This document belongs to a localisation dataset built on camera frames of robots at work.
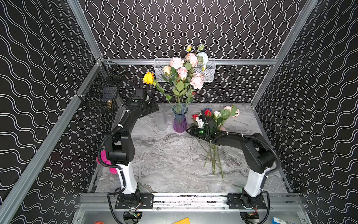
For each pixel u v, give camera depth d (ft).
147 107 2.59
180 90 2.61
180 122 3.11
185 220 2.26
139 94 2.39
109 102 2.71
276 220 2.25
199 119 2.94
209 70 2.57
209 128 2.50
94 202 2.50
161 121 3.22
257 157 1.64
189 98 2.67
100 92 3.03
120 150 1.67
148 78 2.52
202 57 2.50
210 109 3.64
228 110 3.49
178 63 2.35
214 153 3.02
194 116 3.59
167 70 2.61
